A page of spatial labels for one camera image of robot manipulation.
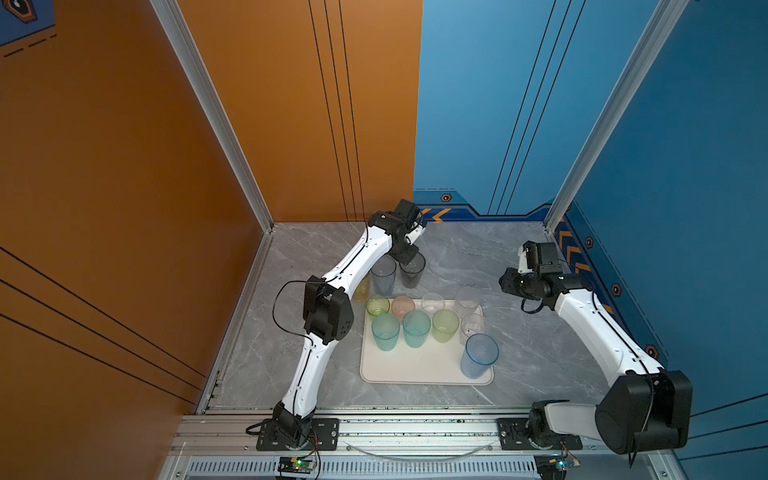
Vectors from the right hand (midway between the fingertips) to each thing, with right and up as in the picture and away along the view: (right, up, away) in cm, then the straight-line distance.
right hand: (503, 280), depth 85 cm
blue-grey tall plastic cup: (-35, +1, +4) cm, 35 cm away
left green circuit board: (-55, -43, -14) cm, 71 cm away
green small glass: (-37, -8, +7) cm, 38 cm away
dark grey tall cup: (-26, +2, +4) cm, 27 cm away
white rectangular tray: (-20, -24, -1) cm, 31 cm away
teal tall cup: (-34, -14, +2) cm, 37 cm away
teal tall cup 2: (-25, -12, -1) cm, 28 cm away
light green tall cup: (-17, -12, 0) cm, 21 cm away
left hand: (-28, +8, +9) cm, 30 cm away
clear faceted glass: (-8, -14, +4) cm, 16 cm away
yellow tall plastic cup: (-38, 0, -23) cm, 45 cm away
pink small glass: (-29, -9, +8) cm, 32 cm away
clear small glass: (-19, -8, +8) cm, 22 cm away
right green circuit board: (+7, -43, -15) cm, 46 cm away
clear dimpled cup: (-8, -6, +7) cm, 12 cm away
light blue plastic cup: (-7, -20, -1) cm, 22 cm away
